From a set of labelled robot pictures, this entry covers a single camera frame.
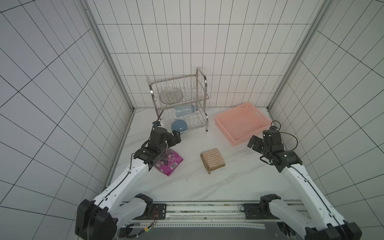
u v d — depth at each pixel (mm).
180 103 832
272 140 560
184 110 1102
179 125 1035
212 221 714
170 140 695
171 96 897
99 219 371
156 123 696
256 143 701
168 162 854
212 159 897
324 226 379
